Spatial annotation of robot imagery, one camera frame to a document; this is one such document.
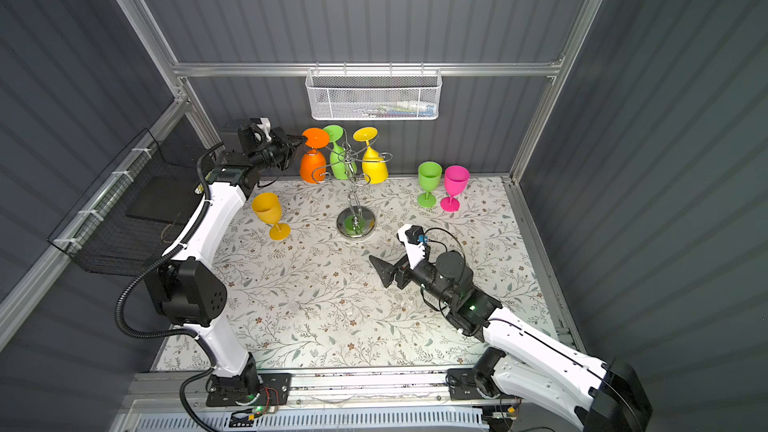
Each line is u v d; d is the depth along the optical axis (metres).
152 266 0.45
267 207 0.93
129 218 0.73
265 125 0.76
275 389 0.73
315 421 0.77
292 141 0.73
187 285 0.47
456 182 0.99
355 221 1.05
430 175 1.01
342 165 0.88
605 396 0.40
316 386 0.75
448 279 0.54
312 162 0.88
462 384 0.73
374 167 0.95
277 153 0.72
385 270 0.63
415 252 0.61
